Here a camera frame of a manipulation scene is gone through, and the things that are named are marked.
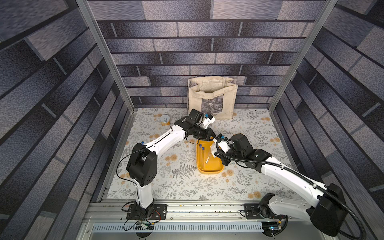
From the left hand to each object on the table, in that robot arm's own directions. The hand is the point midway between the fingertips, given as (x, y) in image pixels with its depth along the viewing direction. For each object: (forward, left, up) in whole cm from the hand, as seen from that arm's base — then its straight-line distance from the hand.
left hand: (217, 137), depth 79 cm
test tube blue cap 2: (0, +7, -20) cm, 21 cm away
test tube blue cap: (0, +9, -20) cm, 21 cm away
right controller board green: (-39, -25, -20) cm, 50 cm away
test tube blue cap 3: (-9, +5, -5) cm, 12 cm away
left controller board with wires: (-38, +37, -21) cm, 57 cm away
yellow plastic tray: (-12, +6, -7) cm, 15 cm away
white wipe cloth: (-5, +2, -4) cm, 7 cm away
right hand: (-6, +1, -5) cm, 8 cm away
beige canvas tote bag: (+28, 0, +6) cm, 29 cm away
